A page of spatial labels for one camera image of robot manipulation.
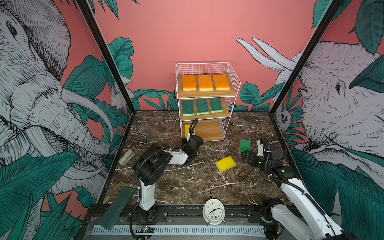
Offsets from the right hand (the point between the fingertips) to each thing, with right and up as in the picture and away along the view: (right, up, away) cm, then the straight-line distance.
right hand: (246, 152), depth 81 cm
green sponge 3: (-16, +27, +7) cm, 33 cm away
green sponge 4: (+5, +1, +20) cm, 21 cm away
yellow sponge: (-10, -9, +10) cm, 17 cm away
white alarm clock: (-19, -27, -9) cm, 34 cm away
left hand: (-31, +8, +16) cm, 35 cm away
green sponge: (-33, +25, +6) cm, 42 cm away
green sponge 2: (-24, +26, +7) cm, 37 cm away
